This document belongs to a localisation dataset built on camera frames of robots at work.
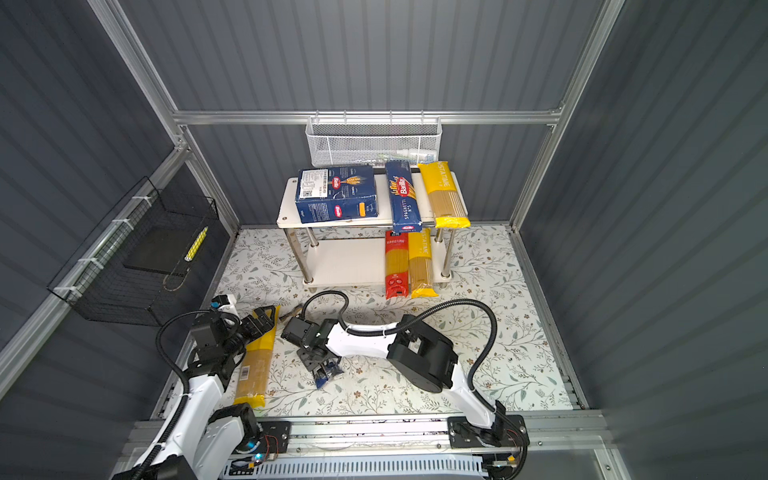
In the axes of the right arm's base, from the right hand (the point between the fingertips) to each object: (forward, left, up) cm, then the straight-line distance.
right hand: (315, 357), depth 87 cm
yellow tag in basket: (+19, +28, +29) cm, 45 cm away
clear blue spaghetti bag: (-6, -4, +4) cm, 8 cm away
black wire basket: (+12, +40, +31) cm, 52 cm away
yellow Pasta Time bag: (+27, -32, +9) cm, 43 cm away
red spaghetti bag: (+28, -25, +9) cm, 38 cm away
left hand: (+8, +15, +11) cm, 20 cm away
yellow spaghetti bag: (-4, +15, +3) cm, 16 cm away
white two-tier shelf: (+34, -9, +8) cm, 36 cm away
